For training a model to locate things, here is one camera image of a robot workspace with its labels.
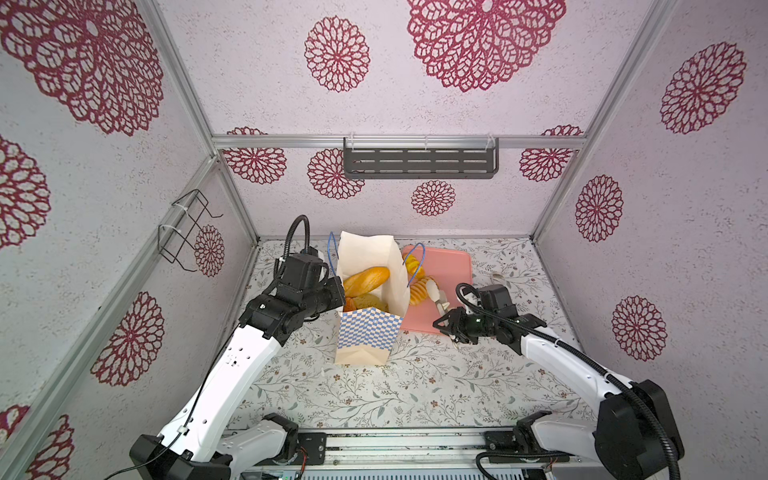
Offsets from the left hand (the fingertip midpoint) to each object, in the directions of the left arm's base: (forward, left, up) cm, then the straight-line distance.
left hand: (344, 294), depth 73 cm
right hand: (-2, -24, -11) cm, 27 cm away
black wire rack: (+19, +42, +9) cm, 47 cm away
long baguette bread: (+14, -4, -13) cm, 19 cm away
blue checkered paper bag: (-6, -5, -9) cm, 12 cm away
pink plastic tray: (+28, -35, -25) cm, 51 cm away
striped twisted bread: (+16, -22, -21) cm, 34 cm away
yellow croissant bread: (+28, -21, -23) cm, 42 cm away
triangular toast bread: (+7, +1, -16) cm, 17 cm away
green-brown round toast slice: (+11, -5, -19) cm, 22 cm away
